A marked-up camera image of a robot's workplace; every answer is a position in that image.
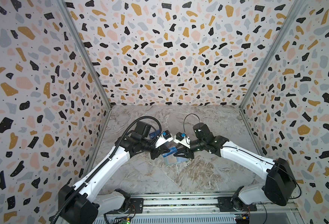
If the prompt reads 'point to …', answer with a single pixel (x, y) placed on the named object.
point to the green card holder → (172, 159)
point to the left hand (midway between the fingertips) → (170, 147)
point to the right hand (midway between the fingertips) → (175, 149)
